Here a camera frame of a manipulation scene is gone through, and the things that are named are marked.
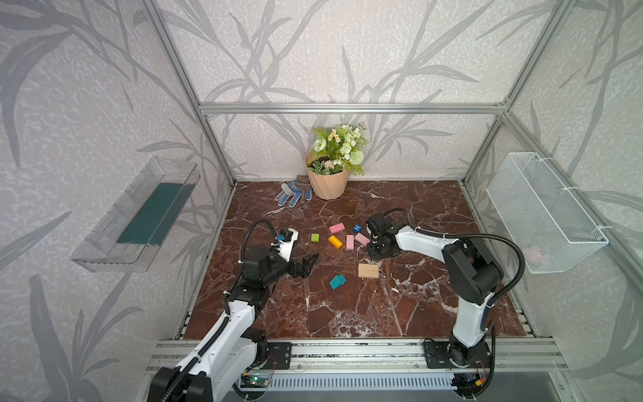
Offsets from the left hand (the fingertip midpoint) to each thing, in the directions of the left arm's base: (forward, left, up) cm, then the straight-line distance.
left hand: (310, 242), depth 80 cm
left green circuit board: (-36, +13, -17) cm, 42 cm away
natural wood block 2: (-2, -21, -16) cm, 26 cm away
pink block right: (+11, -18, -16) cm, 26 cm away
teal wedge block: (-7, -9, -15) cm, 19 cm away
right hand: (+8, -24, -16) cm, 30 cm away
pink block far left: (+16, -9, -16) cm, 24 cm away
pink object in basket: (-6, -67, +5) cm, 67 cm away
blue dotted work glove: (+36, +13, -16) cm, 42 cm away
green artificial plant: (+35, -9, +9) cm, 38 cm away
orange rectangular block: (+9, -8, -16) cm, 20 cm away
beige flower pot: (+31, -4, -7) cm, 32 cm away
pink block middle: (+8, -14, -15) cm, 22 cm away
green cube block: (+11, 0, -16) cm, 19 cm away
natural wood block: (-4, -21, -16) cm, 27 cm away
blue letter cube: (+15, -17, -16) cm, 28 cm away
